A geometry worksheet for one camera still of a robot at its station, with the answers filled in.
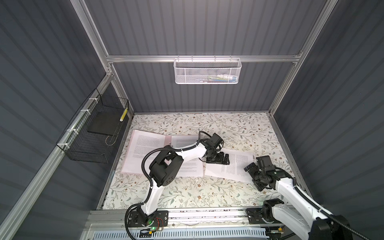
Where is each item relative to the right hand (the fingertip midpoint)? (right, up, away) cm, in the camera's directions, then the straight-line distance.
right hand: (250, 175), depth 86 cm
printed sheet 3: (-8, +2, +3) cm, 8 cm away
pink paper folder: (-51, +17, +14) cm, 55 cm away
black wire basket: (-84, +25, -14) cm, 88 cm away
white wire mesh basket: (-23, +70, +25) cm, 78 cm away
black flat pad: (-80, +30, -8) cm, 86 cm away
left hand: (-15, +6, +4) cm, 17 cm away
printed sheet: (-67, +18, +11) cm, 70 cm away
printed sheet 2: (-36, +3, +5) cm, 36 cm away
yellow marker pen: (-72, +32, -6) cm, 79 cm away
